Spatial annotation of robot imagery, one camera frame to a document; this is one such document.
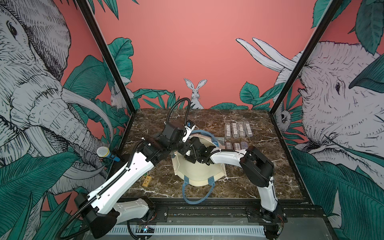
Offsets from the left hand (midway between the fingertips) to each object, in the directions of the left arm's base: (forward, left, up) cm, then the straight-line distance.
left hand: (189, 138), depth 71 cm
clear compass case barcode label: (+24, -28, -26) cm, 45 cm away
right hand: (+7, +3, -23) cm, 24 cm away
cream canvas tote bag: (-12, -5, -22) cm, 25 cm away
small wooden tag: (-11, +25, -26) cm, 38 cm away
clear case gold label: (+10, -26, -26) cm, 38 cm away
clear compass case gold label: (+23, -33, -26) cm, 48 cm away
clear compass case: (+24, -38, -25) cm, 52 cm away
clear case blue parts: (+24, -43, -26) cm, 55 cm away
